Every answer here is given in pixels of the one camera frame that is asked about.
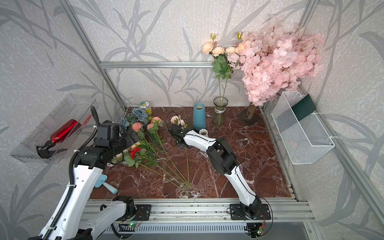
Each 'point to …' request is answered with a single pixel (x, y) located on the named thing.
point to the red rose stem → (134, 159)
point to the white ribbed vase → (203, 132)
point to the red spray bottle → (61, 134)
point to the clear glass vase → (220, 103)
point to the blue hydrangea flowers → (137, 114)
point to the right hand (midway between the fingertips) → (184, 141)
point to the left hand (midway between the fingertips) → (132, 137)
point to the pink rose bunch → (149, 136)
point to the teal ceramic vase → (199, 116)
